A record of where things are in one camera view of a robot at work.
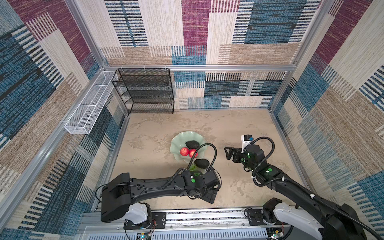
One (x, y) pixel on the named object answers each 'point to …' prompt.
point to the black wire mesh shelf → (145, 90)
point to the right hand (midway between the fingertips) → (231, 150)
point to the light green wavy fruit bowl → (179, 141)
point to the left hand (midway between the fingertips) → (210, 193)
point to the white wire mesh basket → (82, 121)
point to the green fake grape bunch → (193, 168)
